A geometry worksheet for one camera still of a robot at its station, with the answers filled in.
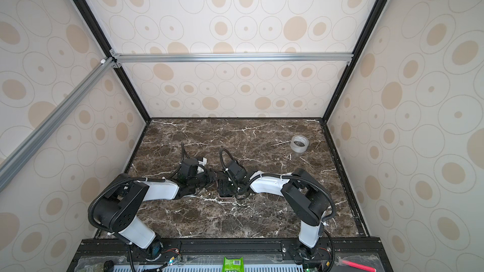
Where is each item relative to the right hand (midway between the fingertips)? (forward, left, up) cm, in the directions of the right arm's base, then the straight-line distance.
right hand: (229, 187), depth 89 cm
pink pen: (-27, -45, -3) cm, 52 cm away
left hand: (+4, +1, +4) cm, 6 cm away
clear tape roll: (+29, -37, -1) cm, 47 cm away
